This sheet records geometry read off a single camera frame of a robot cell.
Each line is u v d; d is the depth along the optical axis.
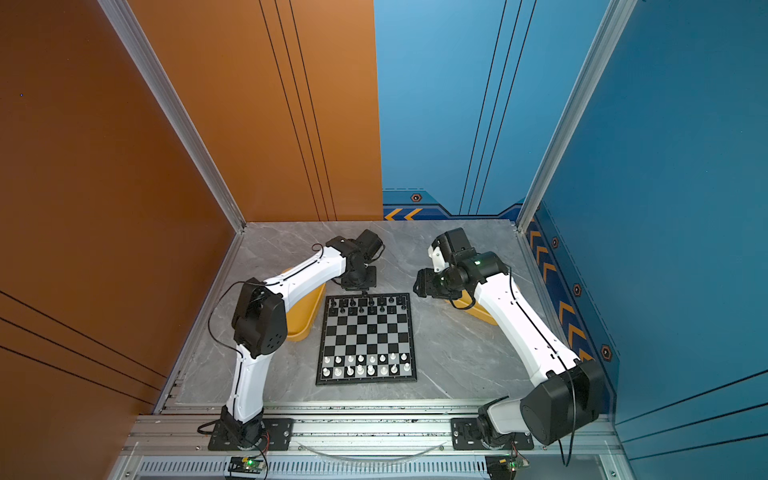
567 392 0.39
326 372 0.81
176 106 0.86
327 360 0.83
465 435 0.73
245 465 0.71
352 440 0.74
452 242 0.60
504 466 0.70
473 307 0.60
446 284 0.64
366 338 0.89
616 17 0.70
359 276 0.78
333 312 0.94
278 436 0.73
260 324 0.54
